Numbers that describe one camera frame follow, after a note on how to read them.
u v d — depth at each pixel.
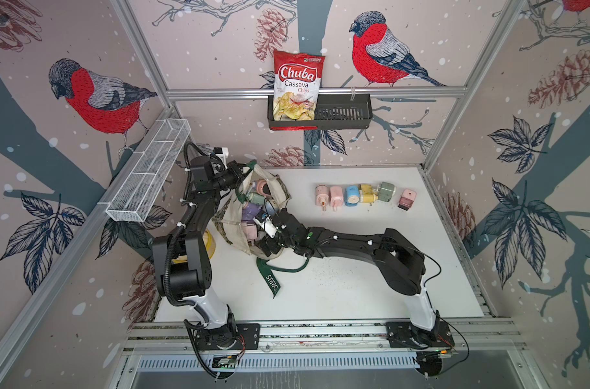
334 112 1.07
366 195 1.06
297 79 0.83
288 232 0.67
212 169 0.72
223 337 0.67
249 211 0.91
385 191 1.04
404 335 0.73
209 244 0.92
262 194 0.95
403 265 0.50
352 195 1.00
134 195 0.71
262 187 0.93
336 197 1.01
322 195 1.02
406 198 1.02
